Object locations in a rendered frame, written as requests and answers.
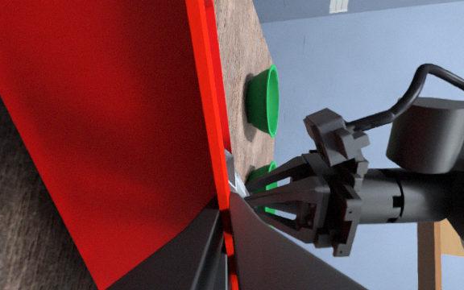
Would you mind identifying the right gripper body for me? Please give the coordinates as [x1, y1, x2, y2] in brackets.
[301, 149, 401, 257]

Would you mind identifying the grey metal scoop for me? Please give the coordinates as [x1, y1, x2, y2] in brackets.
[224, 148, 250, 198]

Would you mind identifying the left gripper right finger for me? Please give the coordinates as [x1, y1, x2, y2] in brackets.
[229, 193, 369, 290]

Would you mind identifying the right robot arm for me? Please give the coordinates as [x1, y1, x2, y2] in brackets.
[303, 97, 464, 249]

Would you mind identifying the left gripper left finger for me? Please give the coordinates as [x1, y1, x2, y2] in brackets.
[105, 195, 230, 290]

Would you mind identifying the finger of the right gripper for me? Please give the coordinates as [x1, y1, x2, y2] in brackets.
[244, 156, 307, 215]
[243, 176, 323, 244]

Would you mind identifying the green bowl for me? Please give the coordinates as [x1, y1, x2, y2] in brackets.
[246, 64, 279, 138]
[247, 161, 277, 214]

